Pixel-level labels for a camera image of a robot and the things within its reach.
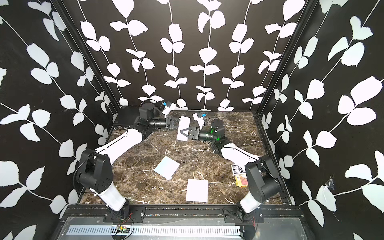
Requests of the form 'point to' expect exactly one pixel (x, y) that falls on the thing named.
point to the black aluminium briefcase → (127, 115)
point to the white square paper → (197, 190)
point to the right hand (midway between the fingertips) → (180, 133)
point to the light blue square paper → (184, 124)
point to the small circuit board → (120, 230)
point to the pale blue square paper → (167, 168)
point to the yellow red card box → (241, 180)
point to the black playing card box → (237, 170)
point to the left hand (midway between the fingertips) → (185, 123)
